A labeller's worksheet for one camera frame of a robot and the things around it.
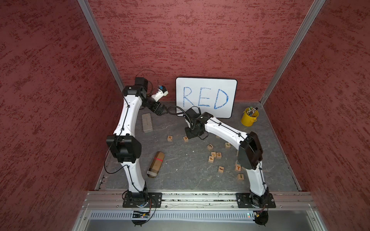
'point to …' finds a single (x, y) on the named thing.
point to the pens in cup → (251, 110)
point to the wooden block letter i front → (240, 176)
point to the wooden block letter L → (210, 147)
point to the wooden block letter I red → (221, 169)
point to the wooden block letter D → (218, 155)
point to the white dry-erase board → (217, 96)
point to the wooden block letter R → (169, 138)
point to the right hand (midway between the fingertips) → (192, 136)
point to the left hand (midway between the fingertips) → (162, 111)
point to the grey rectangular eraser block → (147, 122)
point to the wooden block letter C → (214, 154)
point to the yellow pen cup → (248, 121)
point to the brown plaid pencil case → (155, 164)
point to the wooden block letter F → (211, 159)
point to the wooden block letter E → (186, 139)
